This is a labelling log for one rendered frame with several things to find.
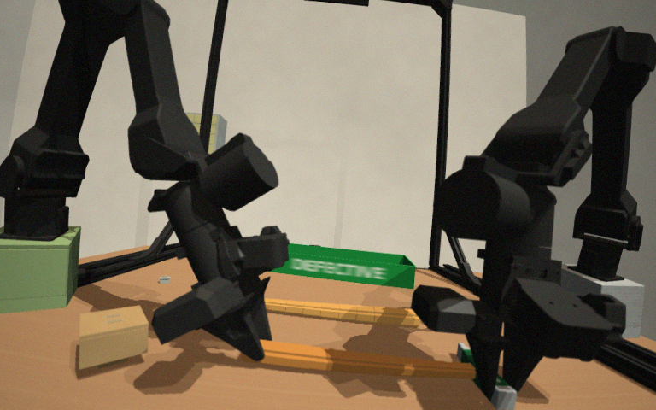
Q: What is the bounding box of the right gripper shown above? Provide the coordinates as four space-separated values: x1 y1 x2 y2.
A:
151 219 273 361

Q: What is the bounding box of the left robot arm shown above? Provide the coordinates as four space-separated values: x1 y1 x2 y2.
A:
433 26 656 362

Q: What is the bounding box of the brown cardboard box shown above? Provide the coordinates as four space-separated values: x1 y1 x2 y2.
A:
79 305 149 369

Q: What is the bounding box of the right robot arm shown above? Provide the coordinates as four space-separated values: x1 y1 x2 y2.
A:
0 0 290 280

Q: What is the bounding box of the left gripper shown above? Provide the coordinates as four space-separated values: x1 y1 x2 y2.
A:
411 241 562 398

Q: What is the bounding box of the green bin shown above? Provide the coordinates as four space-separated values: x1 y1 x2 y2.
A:
271 243 416 289

